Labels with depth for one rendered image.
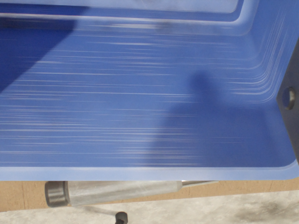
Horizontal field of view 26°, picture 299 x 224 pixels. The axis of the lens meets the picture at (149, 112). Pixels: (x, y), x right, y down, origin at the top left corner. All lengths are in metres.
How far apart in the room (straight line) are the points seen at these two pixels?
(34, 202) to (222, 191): 0.22
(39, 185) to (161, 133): 0.41
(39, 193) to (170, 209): 0.89
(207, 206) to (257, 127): 1.27
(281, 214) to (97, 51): 1.37
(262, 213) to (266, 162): 1.35
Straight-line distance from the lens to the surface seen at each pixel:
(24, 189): 0.73
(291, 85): 0.17
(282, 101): 0.17
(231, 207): 1.63
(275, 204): 1.66
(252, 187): 0.76
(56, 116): 0.32
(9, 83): 0.34
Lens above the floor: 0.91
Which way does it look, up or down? 44 degrees down
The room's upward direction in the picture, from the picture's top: 172 degrees clockwise
